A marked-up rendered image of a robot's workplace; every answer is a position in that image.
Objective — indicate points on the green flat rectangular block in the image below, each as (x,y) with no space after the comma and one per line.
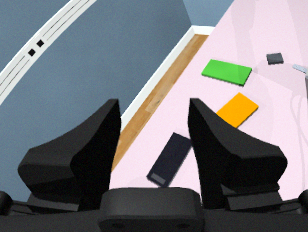
(228,72)

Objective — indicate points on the orange flat rectangular block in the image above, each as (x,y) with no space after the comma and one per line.
(237,110)

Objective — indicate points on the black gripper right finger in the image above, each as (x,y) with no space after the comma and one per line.
(236,171)

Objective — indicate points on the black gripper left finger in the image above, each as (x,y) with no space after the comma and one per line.
(70,173)

